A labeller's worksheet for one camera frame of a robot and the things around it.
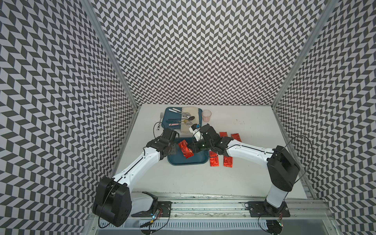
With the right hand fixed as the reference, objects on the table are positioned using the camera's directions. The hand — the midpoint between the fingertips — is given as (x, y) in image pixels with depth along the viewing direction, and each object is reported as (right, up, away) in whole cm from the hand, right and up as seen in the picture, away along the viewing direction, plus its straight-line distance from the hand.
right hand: (188, 147), depth 82 cm
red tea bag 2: (+16, -9, +8) cm, 19 cm away
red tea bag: (-2, -1, 0) cm, 2 cm away
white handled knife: (-14, +23, +39) cm, 47 cm away
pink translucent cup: (+12, +19, +26) cm, 34 cm away
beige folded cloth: (-3, +21, +33) cm, 39 cm away
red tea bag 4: (+32, +4, +17) cm, 37 cm away
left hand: (-12, -2, +3) cm, 12 cm away
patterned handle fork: (-22, +18, +30) cm, 42 cm away
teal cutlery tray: (-15, +17, +31) cm, 38 cm away
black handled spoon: (0, +16, +26) cm, 31 cm away
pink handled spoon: (-1, +12, +27) cm, 30 cm away
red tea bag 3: (+24, +5, +21) cm, 32 cm away
